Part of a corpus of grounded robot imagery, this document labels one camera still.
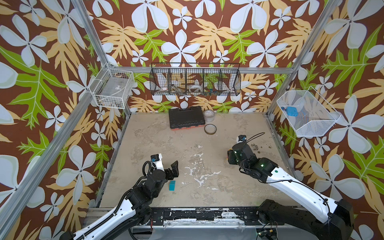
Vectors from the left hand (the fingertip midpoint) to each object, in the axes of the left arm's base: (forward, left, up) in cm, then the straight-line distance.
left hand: (170, 161), depth 78 cm
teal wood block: (-8, 0, -14) cm, 16 cm away
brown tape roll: (+34, -26, -14) cm, 45 cm away
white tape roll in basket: (+47, -14, +12) cm, 51 cm away
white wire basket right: (+21, -77, +14) cm, 81 cm away
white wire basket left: (+37, +36, +19) cm, 55 cm away
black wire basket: (+51, -13, +17) cm, 56 cm away
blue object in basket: (+27, -70, +12) cm, 76 cm away
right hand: (+5, -32, +2) cm, 33 cm away
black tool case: (+41, -7, -11) cm, 43 cm away
